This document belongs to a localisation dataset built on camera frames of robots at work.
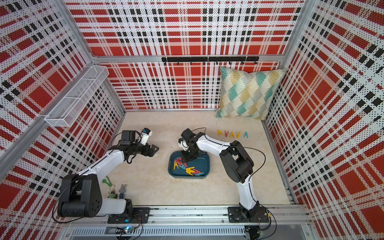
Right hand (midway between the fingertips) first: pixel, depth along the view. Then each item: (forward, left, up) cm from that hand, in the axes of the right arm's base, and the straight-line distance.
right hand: (187, 160), depth 89 cm
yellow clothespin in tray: (-5, -1, -4) cm, 6 cm away
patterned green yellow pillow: (+34, -38, +21) cm, 56 cm away
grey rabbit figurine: (-17, +34, -2) cm, 38 cm away
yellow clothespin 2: (+21, -31, -4) cm, 38 cm away
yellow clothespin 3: (+21, -35, -4) cm, 41 cm away
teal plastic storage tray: (-4, -7, -3) cm, 9 cm away
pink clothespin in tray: (0, +5, -3) cm, 6 cm away
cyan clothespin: (+22, -41, -4) cm, 46 cm away
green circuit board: (-34, +27, -2) cm, 43 cm away
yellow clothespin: (+24, -22, -5) cm, 33 cm away
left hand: (+7, +20, +4) cm, 22 cm away
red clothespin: (+23, -27, -5) cm, 36 cm away
